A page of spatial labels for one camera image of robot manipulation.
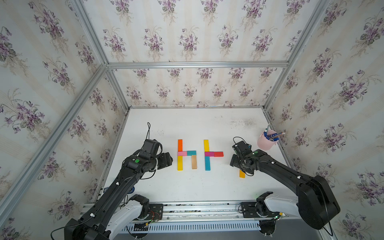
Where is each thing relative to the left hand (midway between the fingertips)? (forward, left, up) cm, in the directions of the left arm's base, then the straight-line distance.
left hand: (169, 162), depth 77 cm
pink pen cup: (+15, -58, -5) cm, 60 cm away
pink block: (+11, -6, -11) cm, 17 cm away
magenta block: (+11, -24, -11) cm, 28 cm away
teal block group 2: (+3, -22, -11) cm, 25 cm away
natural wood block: (+6, -14, -12) cm, 19 cm away
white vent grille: (-27, -15, -13) cm, 33 cm away
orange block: (+18, -4, -12) cm, 22 cm away
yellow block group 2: (+17, -22, -12) cm, 30 cm away
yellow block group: (+5, -5, -13) cm, 15 cm away
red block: (+10, -29, -11) cm, 33 cm away
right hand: (+2, -40, -9) cm, 41 cm away
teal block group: (+11, -12, -11) cm, 20 cm away
